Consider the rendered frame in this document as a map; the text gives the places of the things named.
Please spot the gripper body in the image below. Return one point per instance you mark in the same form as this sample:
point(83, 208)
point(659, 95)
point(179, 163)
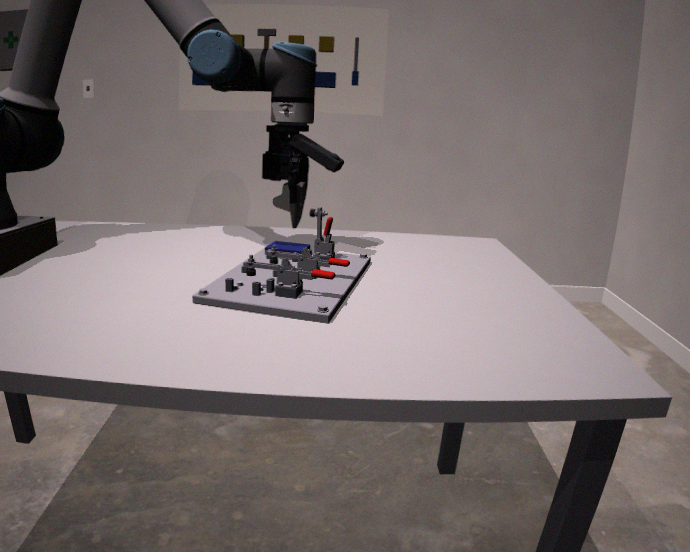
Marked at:
point(276, 164)

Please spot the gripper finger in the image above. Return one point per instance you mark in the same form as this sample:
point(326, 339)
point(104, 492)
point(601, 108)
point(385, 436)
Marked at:
point(303, 185)
point(289, 198)

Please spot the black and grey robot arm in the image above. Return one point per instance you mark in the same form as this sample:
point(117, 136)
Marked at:
point(29, 138)

